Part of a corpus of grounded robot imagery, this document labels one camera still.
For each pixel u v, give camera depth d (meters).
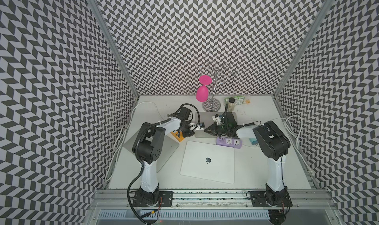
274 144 0.54
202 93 0.87
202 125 0.86
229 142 0.91
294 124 1.02
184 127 0.83
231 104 1.05
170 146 0.91
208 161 0.85
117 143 0.85
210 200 0.75
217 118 0.94
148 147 0.52
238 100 1.08
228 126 0.81
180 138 0.92
